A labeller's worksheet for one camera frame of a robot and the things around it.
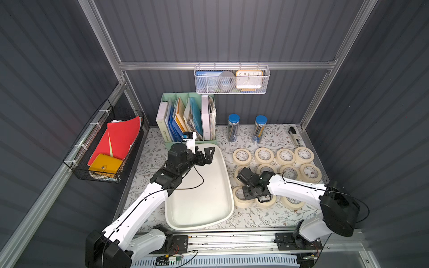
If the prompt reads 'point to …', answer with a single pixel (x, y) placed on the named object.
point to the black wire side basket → (80, 155)
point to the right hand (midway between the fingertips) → (251, 192)
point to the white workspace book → (161, 121)
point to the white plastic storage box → (203, 197)
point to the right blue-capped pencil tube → (260, 123)
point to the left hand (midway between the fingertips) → (204, 147)
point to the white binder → (205, 116)
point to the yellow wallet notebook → (105, 163)
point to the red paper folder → (118, 138)
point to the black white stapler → (294, 136)
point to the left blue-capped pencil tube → (233, 120)
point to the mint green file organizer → (177, 113)
